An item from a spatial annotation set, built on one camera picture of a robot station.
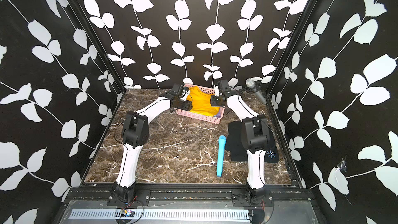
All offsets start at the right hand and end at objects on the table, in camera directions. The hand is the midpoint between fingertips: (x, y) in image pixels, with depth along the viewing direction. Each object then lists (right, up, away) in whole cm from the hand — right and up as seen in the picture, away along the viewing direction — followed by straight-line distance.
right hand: (211, 98), depth 99 cm
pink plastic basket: (-10, -11, +2) cm, 15 cm away
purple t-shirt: (+5, -10, -1) cm, 11 cm away
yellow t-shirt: (-7, -2, +10) cm, 12 cm away
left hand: (-14, -3, +4) cm, 15 cm away
